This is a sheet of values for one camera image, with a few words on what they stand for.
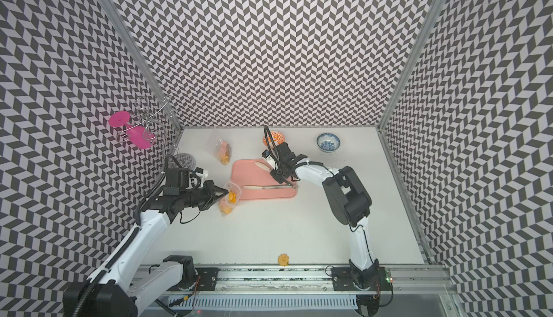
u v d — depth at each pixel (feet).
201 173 2.49
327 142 3.56
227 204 2.58
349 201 1.72
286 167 2.37
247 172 3.26
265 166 3.34
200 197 2.27
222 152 3.31
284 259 2.53
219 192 2.52
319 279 2.47
